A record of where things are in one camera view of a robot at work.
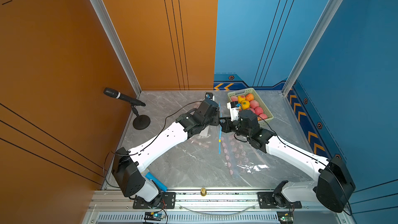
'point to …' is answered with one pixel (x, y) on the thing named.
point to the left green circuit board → (154, 215)
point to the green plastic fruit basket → (256, 97)
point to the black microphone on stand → (141, 122)
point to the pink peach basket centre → (258, 110)
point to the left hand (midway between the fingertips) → (216, 112)
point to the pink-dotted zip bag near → (241, 158)
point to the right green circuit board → (285, 216)
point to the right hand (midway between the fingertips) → (217, 119)
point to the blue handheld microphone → (156, 181)
